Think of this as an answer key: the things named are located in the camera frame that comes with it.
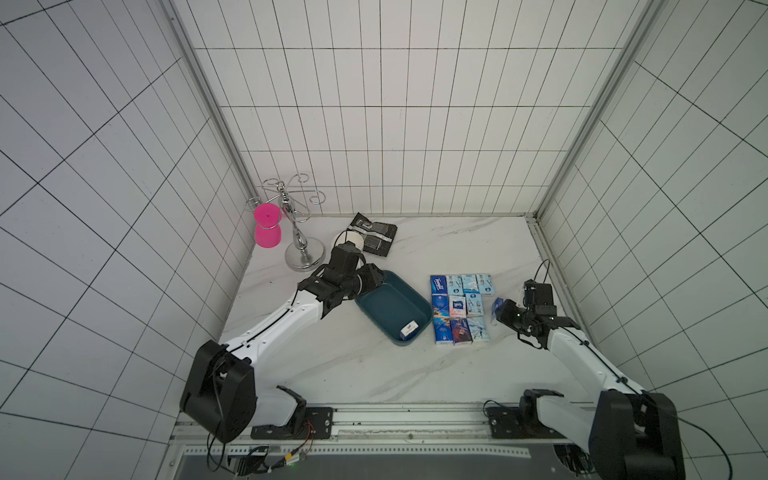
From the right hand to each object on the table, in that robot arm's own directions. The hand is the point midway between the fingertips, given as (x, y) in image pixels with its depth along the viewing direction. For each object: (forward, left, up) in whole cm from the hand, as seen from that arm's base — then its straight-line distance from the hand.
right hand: (490, 307), depth 89 cm
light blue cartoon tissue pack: (+9, +4, -3) cm, 11 cm away
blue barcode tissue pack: (+3, -3, -3) cm, 5 cm away
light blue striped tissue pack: (-6, +4, -3) cm, 7 cm away
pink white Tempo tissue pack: (+1, +9, -3) cm, 10 cm away
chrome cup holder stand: (+19, +64, -2) cm, 67 cm away
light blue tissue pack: (+10, -1, -3) cm, 10 cm away
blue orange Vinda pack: (-8, +15, -1) cm, 16 cm away
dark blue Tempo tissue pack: (+8, +15, -1) cm, 17 cm away
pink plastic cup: (+11, +65, +25) cm, 71 cm away
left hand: (0, +34, +11) cm, 36 cm away
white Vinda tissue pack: (-10, +25, +3) cm, 27 cm away
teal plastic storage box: (+1, +30, -4) cm, 30 cm away
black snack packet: (+28, +37, -1) cm, 46 cm away
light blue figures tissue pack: (+2, +4, -2) cm, 5 cm away
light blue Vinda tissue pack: (+9, +10, -2) cm, 13 cm away
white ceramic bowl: (+28, +48, -1) cm, 56 cm away
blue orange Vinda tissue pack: (0, +15, -2) cm, 15 cm away
